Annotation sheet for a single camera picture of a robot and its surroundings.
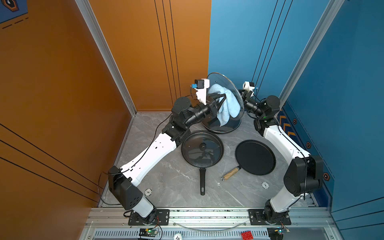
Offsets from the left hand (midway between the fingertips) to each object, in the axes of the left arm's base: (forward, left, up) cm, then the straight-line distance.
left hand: (225, 93), depth 58 cm
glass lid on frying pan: (+1, +8, -45) cm, 46 cm away
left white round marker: (-23, +38, -49) cm, 67 cm away
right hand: (+7, -3, -6) cm, 10 cm away
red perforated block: (-42, -12, -48) cm, 65 cm away
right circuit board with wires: (-39, -29, -49) cm, 69 cm away
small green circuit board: (-41, +34, -50) cm, 73 cm away
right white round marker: (-19, -27, -49) cm, 59 cm away
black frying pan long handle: (-11, +8, -47) cm, 49 cm away
